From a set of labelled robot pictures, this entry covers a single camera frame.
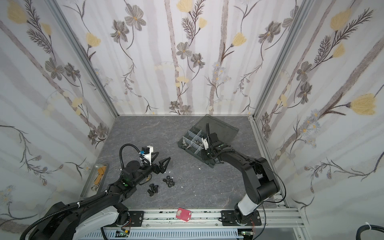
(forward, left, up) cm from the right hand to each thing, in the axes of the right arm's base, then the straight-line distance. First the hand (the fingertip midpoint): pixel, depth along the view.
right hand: (204, 151), depth 91 cm
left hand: (-8, +22, +9) cm, 25 cm away
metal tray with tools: (-19, +64, -8) cm, 68 cm away
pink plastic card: (-34, +11, -5) cm, 36 cm away
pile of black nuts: (-17, +20, -7) cm, 28 cm away
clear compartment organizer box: (+9, +9, -5) cm, 13 cm away
